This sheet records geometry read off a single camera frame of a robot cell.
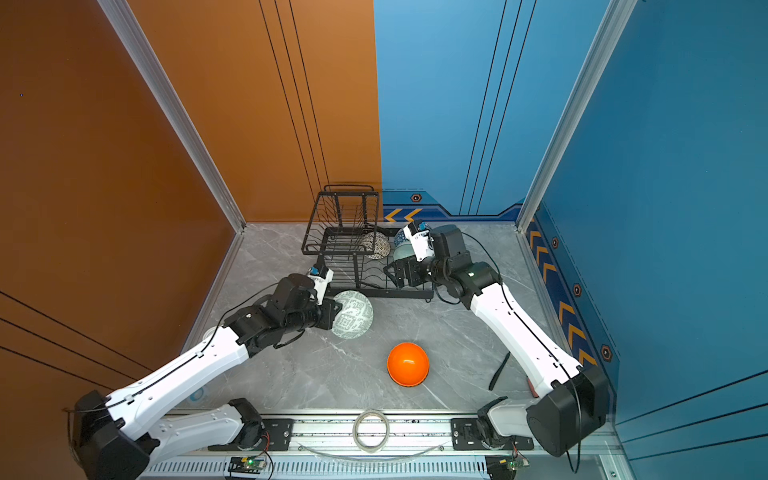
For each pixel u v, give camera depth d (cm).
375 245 82
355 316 77
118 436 38
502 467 70
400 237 109
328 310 66
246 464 71
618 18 70
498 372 83
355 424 74
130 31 72
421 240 67
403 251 105
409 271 65
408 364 82
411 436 75
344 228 112
